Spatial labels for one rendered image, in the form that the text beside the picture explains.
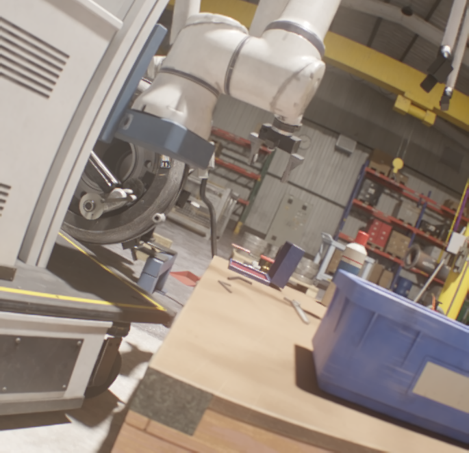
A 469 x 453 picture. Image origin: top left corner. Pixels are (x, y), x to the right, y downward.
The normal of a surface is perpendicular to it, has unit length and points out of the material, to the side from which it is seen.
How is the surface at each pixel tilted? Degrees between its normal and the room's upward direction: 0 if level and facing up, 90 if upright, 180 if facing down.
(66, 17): 90
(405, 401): 90
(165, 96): 68
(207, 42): 89
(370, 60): 90
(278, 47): 79
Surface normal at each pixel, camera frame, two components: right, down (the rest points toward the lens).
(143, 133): -0.51, -0.20
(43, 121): 0.76, 0.35
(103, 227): -0.03, 0.01
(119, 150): 0.13, 0.18
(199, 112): 0.76, -0.05
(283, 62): -0.08, -0.20
